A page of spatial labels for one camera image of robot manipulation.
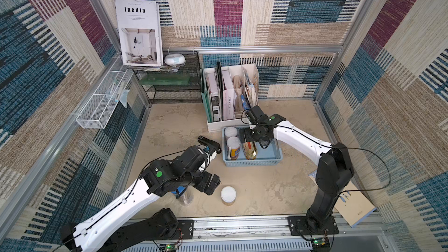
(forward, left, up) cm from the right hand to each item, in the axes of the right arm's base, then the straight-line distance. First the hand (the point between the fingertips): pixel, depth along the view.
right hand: (247, 135), depth 88 cm
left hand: (-24, +16, +8) cm, 30 cm away
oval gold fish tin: (-3, -2, -10) cm, 10 cm away
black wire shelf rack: (+40, +38, -1) cm, 55 cm away
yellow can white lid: (-5, +6, 0) cm, 8 cm away
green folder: (+13, +20, +15) cm, 28 cm away
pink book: (+20, +9, +9) cm, 24 cm away
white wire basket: (+11, +77, +7) cm, 78 cm away
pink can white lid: (+3, +8, -1) cm, 9 cm away
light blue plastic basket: (-5, -13, -12) cm, 19 cm away
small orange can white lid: (-26, +10, -7) cm, 29 cm away
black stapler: (+3, +23, -9) cm, 24 cm away
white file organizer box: (+27, -1, +13) cm, 30 cm away
